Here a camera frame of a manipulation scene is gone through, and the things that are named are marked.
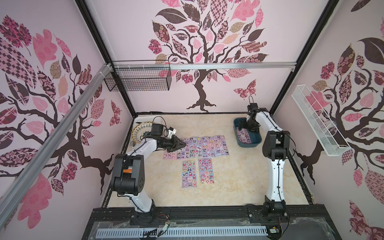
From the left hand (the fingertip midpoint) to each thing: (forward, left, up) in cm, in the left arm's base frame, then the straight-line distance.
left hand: (184, 146), depth 87 cm
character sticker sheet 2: (+2, +1, -12) cm, 12 cm away
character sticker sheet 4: (+8, -24, -12) cm, 28 cm away
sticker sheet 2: (+7, -16, -12) cm, 21 cm away
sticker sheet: (-12, -3, -12) cm, 17 cm away
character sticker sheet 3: (+7, -7, -12) cm, 15 cm away
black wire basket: (+80, +48, -6) cm, 94 cm away
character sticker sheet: (+17, -42, -12) cm, 47 cm away
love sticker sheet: (-10, -13, -12) cm, 21 cm away
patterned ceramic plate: (+23, +35, -12) cm, 43 cm away
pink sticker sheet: (+1, +11, -12) cm, 16 cm away
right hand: (+18, -43, -7) cm, 47 cm away
